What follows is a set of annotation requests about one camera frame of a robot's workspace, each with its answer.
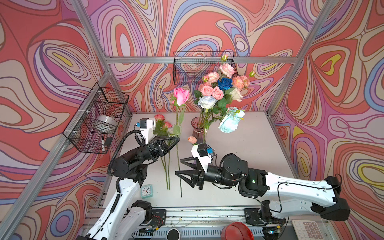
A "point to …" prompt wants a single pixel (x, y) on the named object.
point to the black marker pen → (103, 143)
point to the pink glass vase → (198, 124)
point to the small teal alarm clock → (146, 191)
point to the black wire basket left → (93, 128)
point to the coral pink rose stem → (162, 130)
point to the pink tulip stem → (192, 139)
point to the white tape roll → (106, 121)
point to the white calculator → (305, 229)
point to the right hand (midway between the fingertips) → (180, 170)
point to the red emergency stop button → (236, 231)
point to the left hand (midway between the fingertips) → (179, 147)
